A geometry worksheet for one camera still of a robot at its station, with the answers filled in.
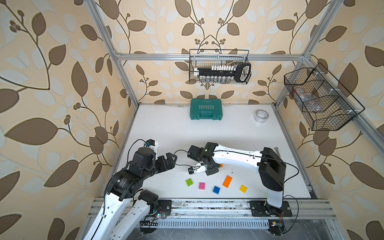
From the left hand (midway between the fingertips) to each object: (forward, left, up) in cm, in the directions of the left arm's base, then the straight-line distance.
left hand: (168, 158), depth 69 cm
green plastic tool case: (+47, -20, -16) cm, 54 cm away
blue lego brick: (-9, -24, -19) cm, 32 cm away
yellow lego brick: (-8, -39, -21) cm, 45 cm away
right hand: (+4, -21, -16) cm, 27 cm away
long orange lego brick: (-4, -30, -21) cm, 37 cm away
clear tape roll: (+43, -62, -19) cm, 78 cm away
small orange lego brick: (+3, -27, -14) cm, 31 cm away
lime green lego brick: (-5, -9, -21) cm, 23 cm away
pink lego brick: (-7, -16, -20) cm, 27 cm away
